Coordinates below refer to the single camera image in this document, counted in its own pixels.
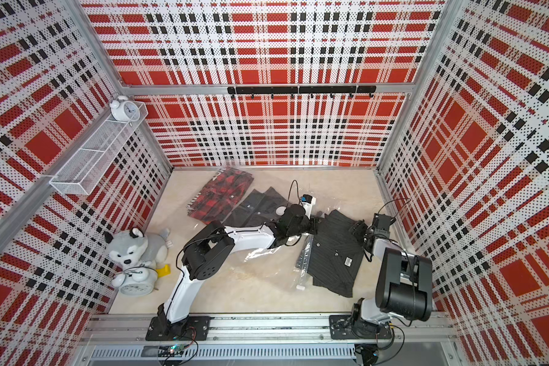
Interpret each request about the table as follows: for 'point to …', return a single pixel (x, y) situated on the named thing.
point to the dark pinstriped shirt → (335, 255)
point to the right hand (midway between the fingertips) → (358, 230)
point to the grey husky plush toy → (133, 247)
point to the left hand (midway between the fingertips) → (328, 219)
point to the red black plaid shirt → (215, 199)
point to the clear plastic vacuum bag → (280, 261)
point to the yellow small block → (165, 271)
